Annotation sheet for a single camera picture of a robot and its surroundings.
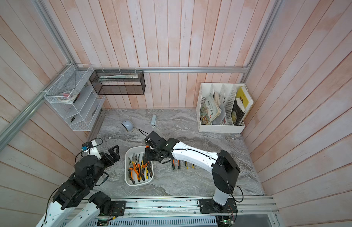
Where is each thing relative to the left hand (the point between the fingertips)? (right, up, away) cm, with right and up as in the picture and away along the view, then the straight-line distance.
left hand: (112, 151), depth 71 cm
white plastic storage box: (+7, -3, +20) cm, 21 cm away
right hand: (+16, -5, +7) cm, 18 cm away
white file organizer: (+64, +25, +21) cm, 72 cm away
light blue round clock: (-2, +13, +30) cm, 32 cm away
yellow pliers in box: (+15, -16, +14) cm, 26 cm away
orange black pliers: (+31, -12, +17) cm, 38 cm away
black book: (+75, +25, +22) cm, 82 cm away
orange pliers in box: (+7, -12, +14) cm, 20 cm away
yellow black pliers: (+40, -12, +17) cm, 45 cm away
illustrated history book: (+58, +23, +27) cm, 68 cm away
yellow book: (+79, +35, +26) cm, 90 cm away
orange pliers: (+13, -12, +15) cm, 23 cm away
